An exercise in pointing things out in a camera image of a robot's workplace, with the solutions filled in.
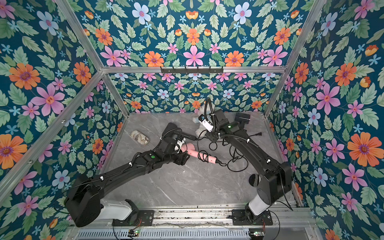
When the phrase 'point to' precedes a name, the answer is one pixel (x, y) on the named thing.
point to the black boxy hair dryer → (242, 118)
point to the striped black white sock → (254, 180)
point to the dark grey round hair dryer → (192, 137)
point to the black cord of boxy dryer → (237, 157)
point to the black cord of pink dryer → (203, 156)
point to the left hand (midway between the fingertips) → (187, 153)
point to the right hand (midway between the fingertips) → (215, 127)
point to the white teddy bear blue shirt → (201, 128)
